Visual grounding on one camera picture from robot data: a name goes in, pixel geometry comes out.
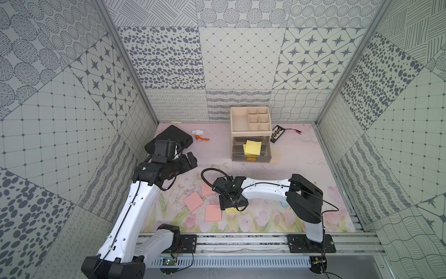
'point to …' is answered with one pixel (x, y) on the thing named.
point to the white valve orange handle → (197, 133)
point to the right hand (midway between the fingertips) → (232, 205)
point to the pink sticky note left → (193, 201)
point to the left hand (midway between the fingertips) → (192, 163)
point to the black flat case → (172, 132)
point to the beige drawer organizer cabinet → (250, 122)
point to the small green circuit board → (168, 261)
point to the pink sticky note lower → (212, 213)
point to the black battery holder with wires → (279, 132)
